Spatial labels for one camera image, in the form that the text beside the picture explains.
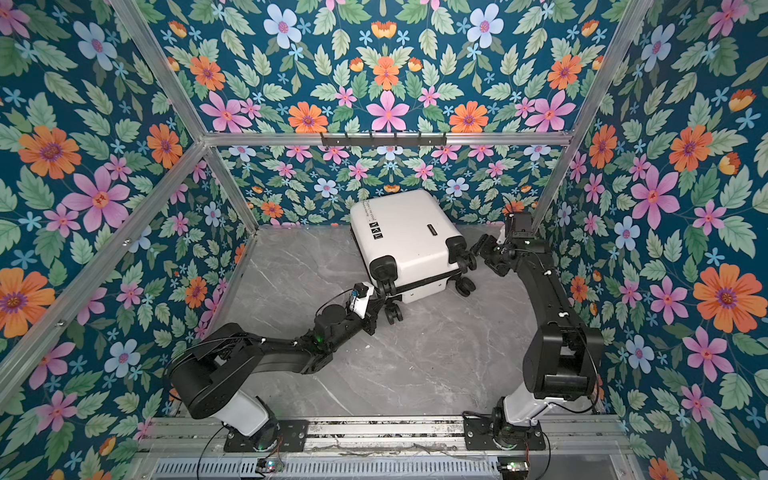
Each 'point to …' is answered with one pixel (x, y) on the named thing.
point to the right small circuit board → (513, 467)
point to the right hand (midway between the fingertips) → (481, 251)
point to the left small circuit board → (269, 466)
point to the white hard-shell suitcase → (412, 249)
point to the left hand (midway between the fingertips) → (387, 295)
